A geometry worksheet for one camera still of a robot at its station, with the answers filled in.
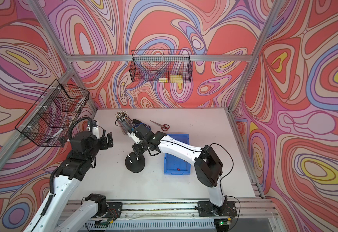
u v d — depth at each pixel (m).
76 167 0.48
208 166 0.47
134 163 0.80
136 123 1.07
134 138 0.71
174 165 0.89
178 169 0.87
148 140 0.61
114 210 0.73
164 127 1.08
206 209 0.73
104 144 0.65
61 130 0.75
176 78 0.91
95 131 0.62
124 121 0.93
